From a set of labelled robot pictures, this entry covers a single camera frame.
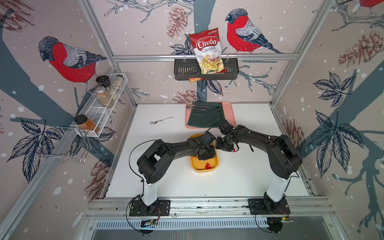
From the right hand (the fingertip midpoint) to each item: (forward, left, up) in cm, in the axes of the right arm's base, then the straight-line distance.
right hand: (217, 147), depth 93 cm
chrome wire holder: (-15, +69, +27) cm, 76 cm away
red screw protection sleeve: (-12, +6, -2) cm, 13 cm away
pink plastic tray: (+34, -11, -2) cm, 36 cm away
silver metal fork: (+20, +45, -2) cm, 50 cm away
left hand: (-5, +1, 0) cm, 5 cm away
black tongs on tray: (+36, +10, -1) cm, 37 cm away
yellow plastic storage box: (-13, +12, +1) cm, 17 cm away
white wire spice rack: (-2, +65, +29) cm, 71 cm away
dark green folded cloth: (+31, +7, -4) cm, 32 cm away
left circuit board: (-40, +35, -4) cm, 54 cm away
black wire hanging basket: (+38, +22, +32) cm, 54 cm away
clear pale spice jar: (+26, +63, +31) cm, 75 cm away
